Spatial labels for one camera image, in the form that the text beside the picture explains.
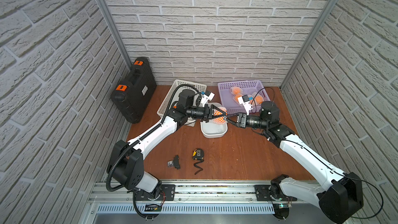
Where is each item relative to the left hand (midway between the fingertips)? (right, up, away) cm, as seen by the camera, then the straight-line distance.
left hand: (225, 115), depth 69 cm
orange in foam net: (+16, +7, +2) cm, 18 cm away
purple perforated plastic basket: (+9, +14, +45) cm, 48 cm away
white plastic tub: (-6, -12, +26) cm, 29 cm away
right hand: (+1, -1, +1) cm, 2 cm away
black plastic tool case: (-50, +9, +13) cm, 52 cm away
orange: (+14, +13, +42) cm, 46 cm away
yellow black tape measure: (-13, -23, +15) cm, 30 cm away
